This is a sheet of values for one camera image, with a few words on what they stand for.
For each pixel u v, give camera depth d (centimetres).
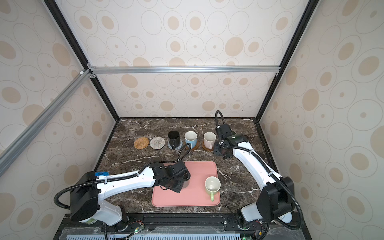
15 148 53
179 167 62
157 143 105
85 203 40
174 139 102
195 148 102
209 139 96
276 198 41
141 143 106
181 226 73
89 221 73
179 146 103
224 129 65
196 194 82
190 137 101
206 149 100
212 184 81
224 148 57
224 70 180
